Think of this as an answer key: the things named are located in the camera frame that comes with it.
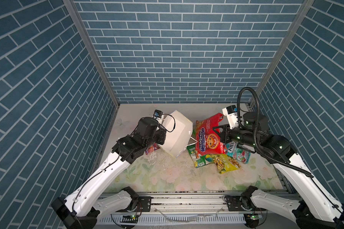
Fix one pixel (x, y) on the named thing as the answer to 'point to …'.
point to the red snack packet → (208, 141)
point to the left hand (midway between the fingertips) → (167, 129)
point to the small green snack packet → (219, 159)
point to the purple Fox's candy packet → (155, 147)
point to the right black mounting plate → (233, 204)
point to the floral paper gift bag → (178, 129)
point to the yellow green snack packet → (225, 163)
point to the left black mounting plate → (144, 204)
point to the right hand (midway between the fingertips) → (215, 128)
